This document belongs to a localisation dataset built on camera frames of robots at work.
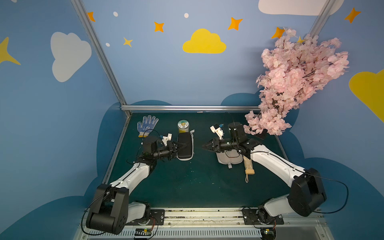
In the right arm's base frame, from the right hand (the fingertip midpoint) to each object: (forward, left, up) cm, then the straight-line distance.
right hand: (205, 146), depth 77 cm
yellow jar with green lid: (+24, +15, -14) cm, 32 cm away
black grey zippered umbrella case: (-4, +10, -1) cm, 10 cm away
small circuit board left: (-37, +29, -24) cm, 53 cm away
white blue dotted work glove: (+28, +44, -21) cm, 57 cm away
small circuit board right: (-33, -33, -25) cm, 53 cm away
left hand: (0, +10, -1) cm, 10 cm away
